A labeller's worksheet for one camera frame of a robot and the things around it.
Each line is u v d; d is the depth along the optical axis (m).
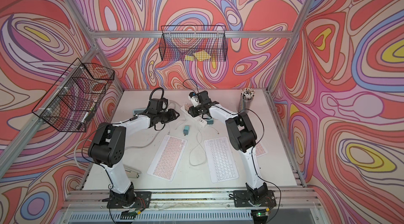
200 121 0.99
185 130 0.95
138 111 1.02
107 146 0.50
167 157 0.86
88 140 0.90
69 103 0.73
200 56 0.91
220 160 0.86
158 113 0.78
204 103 0.80
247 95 0.93
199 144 0.92
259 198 0.64
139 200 0.72
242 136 0.58
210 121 0.98
